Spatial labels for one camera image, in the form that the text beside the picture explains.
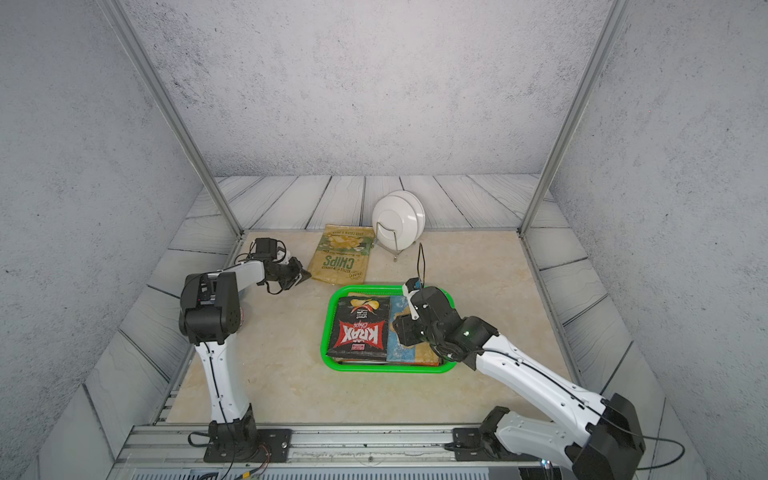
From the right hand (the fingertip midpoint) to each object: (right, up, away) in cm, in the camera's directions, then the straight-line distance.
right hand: (401, 323), depth 76 cm
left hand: (-30, +11, +30) cm, 43 cm away
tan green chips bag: (-21, +16, +36) cm, 45 cm away
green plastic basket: (-20, -5, +8) cm, 23 cm away
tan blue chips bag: (+4, -9, +3) cm, 10 cm away
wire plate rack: (-5, +23, +33) cm, 41 cm away
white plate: (0, +29, +27) cm, 40 cm away
